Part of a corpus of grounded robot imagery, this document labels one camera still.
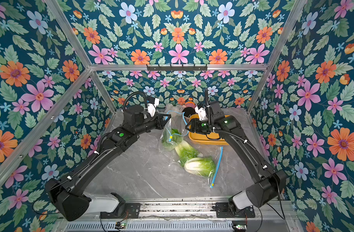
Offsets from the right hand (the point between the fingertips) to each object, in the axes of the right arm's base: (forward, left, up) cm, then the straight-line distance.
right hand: (193, 124), depth 73 cm
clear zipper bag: (+6, +10, -4) cm, 12 cm away
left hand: (-1, +10, +8) cm, 12 cm away
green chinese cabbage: (-9, +10, 0) cm, 13 cm away
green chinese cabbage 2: (-5, +5, -21) cm, 22 cm away
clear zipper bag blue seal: (-3, -14, -26) cm, 29 cm away
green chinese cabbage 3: (-13, -6, -22) cm, 26 cm away
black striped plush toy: (+35, +3, -21) cm, 41 cm away
